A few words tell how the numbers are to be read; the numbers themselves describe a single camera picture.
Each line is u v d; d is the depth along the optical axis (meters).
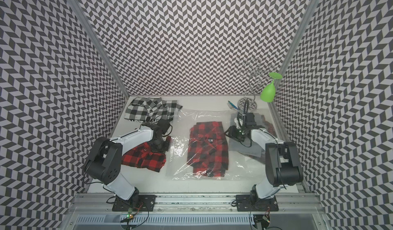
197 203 0.75
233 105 1.13
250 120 0.75
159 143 0.76
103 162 0.46
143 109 1.08
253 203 0.66
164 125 0.74
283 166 0.45
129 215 0.67
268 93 0.87
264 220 0.68
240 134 0.79
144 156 0.85
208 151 0.87
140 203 0.71
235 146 0.92
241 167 0.85
